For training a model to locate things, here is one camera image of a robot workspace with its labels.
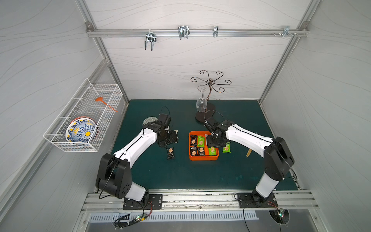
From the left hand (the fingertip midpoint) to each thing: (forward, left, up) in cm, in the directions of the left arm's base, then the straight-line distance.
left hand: (174, 141), depth 84 cm
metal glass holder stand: (+39, -26, -12) cm, 49 cm away
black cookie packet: (-3, +3, -10) cm, 11 cm away
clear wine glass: (+21, -16, +12) cm, 29 cm away
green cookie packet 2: (-1, -23, -10) cm, 25 cm away
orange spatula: (+14, +41, +21) cm, 48 cm away
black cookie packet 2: (+7, -12, -10) cm, 16 cm away
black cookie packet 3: (-1, -12, -10) cm, 15 cm away
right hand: (+1, -23, -4) cm, 23 cm away
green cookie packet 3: (+1, -33, -10) cm, 35 cm away
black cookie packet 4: (-1, -16, -10) cm, 19 cm away
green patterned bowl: (+20, +21, -5) cm, 29 cm away
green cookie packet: (+6, -16, -10) cm, 20 cm away
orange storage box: (-6, -17, -10) cm, 21 cm away
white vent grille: (-36, +32, -11) cm, 50 cm away
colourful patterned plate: (-8, +38, +23) cm, 45 cm away
